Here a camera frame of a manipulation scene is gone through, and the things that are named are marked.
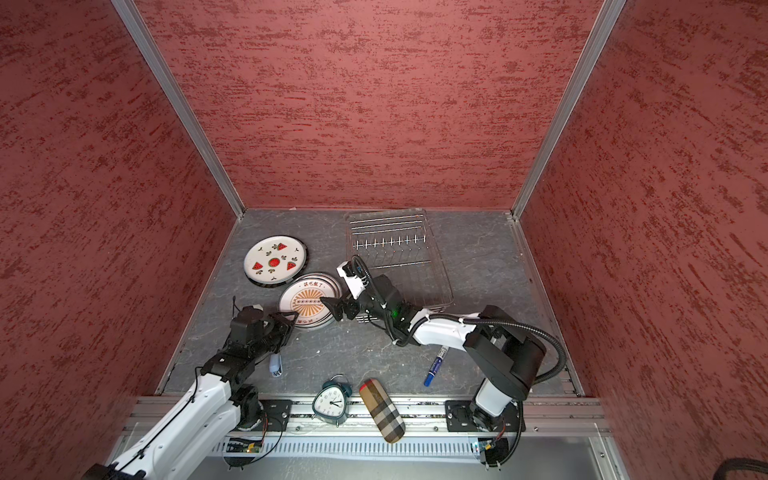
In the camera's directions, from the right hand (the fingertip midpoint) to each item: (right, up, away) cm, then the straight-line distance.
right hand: (331, 294), depth 79 cm
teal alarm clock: (+1, -26, -6) cm, 27 cm away
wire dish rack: (+19, +13, +21) cm, 31 cm away
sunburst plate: (-12, -3, +14) cm, 19 cm away
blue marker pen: (+29, -20, +3) cm, 36 cm away
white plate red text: (-12, -3, +15) cm, 20 cm away
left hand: (-10, -9, +6) cm, 15 cm away
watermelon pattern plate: (-25, +7, +23) cm, 35 cm away
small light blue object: (-15, -20, 0) cm, 25 cm away
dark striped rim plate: (-25, +7, +23) cm, 35 cm away
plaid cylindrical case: (+15, -29, -8) cm, 34 cm away
